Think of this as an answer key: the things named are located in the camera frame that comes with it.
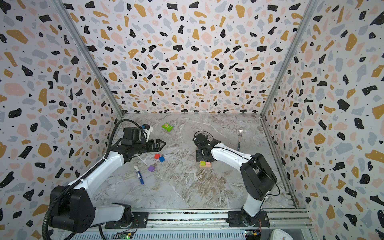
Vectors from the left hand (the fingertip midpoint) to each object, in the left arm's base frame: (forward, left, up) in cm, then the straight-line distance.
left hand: (158, 141), depth 83 cm
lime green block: (-6, -25, -15) cm, 30 cm away
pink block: (-6, -28, -16) cm, 33 cm away
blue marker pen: (-12, +13, -16) cm, 24 cm away
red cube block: (+1, +5, -18) cm, 18 cm away
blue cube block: (-2, +1, -17) cm, 18 cm away
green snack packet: (+25, +1, -18) cm, 31 cm away
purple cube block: (-7, +7, -18) cm, 21 cm away
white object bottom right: (-42, -59, -14) cm, 74 cm away
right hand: (-3, -24, -10) cm, 26 cm away
